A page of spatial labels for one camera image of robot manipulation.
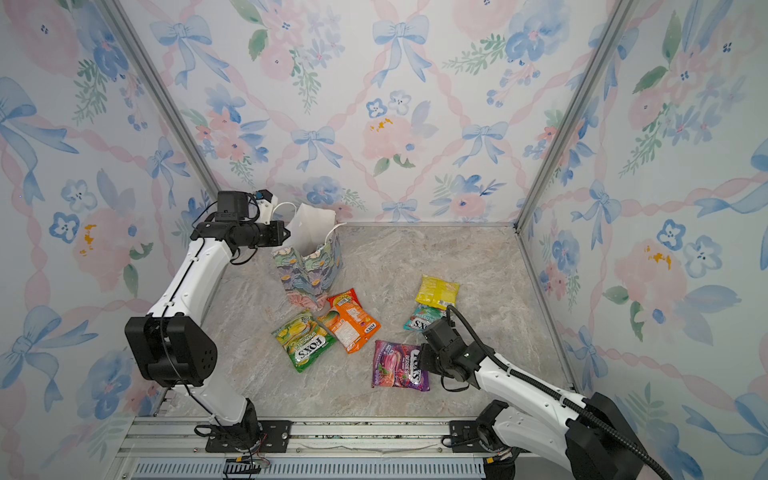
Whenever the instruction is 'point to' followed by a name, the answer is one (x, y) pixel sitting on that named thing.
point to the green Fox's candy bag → (303, 339)
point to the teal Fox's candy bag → (423, 316)
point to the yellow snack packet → (437, 293)
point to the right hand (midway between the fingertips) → (422, 358)
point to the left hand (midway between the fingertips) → (290, 229)
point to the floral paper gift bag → (310, 257)
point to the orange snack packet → (348, 322)
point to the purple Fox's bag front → (396, 366)
